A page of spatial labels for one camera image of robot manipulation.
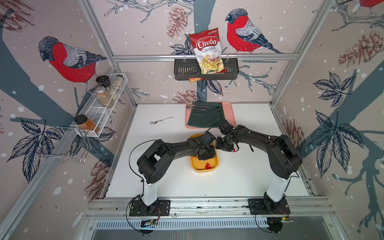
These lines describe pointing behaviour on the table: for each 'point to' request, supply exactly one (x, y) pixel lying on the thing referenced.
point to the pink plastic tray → (229, 110)
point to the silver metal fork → (155, 122)
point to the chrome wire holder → (71, 144)
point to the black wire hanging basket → (184, 70)
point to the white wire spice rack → (92, 119)
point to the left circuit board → (148, 223)
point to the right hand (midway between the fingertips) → (217, 147)
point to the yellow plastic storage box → (198, 165)
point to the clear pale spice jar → (116, 81)
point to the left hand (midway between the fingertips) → (216, 154)
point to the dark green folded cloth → (206, 114)
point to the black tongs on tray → (202, 108)
